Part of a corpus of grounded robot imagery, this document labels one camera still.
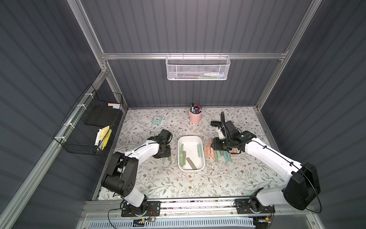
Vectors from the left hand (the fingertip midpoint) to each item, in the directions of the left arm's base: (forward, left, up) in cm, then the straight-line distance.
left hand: (164, 153), depth 91 cm
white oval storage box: (+1, -17, -3) cm, 18 cm away
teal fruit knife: (-2, -41, -1) cm, 41 cm away
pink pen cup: (+29, -21, +2) cm, 36 cm away
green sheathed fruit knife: (+3, -11, -1) cm, 11 cm away
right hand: (-1, -31, +11) cm, 33 cm away
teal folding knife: (-3, 0, -3) cm, 4 cm away
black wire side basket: (+2, +38, +24) cm, 45 cm away
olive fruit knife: (+3, -23, -1) cm, 23 cm away
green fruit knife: (-1, -33, -2) cm, 34 cm away
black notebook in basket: (+9, +31, +27) cm, 42 cm away
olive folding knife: (-2, -3, -3) cm, 5 cm away
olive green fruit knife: (-6, -17, -2) cm, 18 cm away
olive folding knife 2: (0, -13, -2) cm, 13 cm away
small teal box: (+28, +9, 0) cm, 30 cm away
